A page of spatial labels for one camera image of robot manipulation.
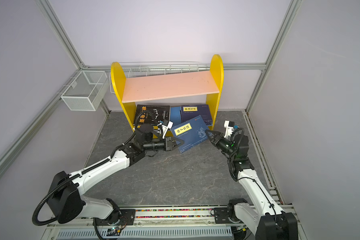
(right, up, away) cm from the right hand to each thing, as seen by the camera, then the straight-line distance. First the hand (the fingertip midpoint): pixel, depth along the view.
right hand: (205, 132), depth 73 cm
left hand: (-11, -6, -3) cm, 13 cm away
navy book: (-7, +12, +21) cm, 26 cm away
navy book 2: (-7, 0, 0) cm, 7 cm away
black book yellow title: (-30, +10, +16) cm, 35 cm away
